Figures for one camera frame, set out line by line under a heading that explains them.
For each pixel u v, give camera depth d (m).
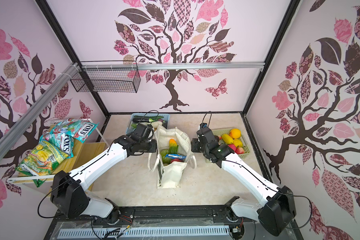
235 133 0.97
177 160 0.82
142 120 1.07
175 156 0.81
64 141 0.59
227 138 0.94
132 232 0.70
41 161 0.53
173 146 0.89
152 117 1.10
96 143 0.83
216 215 0.74
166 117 1.08
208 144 0.57
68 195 0.40
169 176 0.76
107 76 0.95
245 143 0.94
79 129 0.63
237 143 0.95
